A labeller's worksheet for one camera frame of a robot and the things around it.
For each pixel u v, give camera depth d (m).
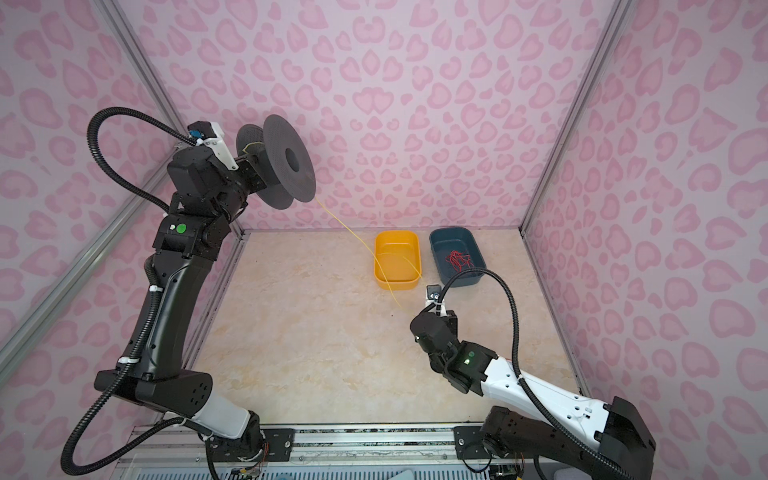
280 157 0.64
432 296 0.65
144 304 0.42
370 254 1.19
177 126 0.88
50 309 0.55
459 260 1.07
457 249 1.13
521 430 0.60
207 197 0.46
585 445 0.39
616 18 0.69
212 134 0.53
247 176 0.57
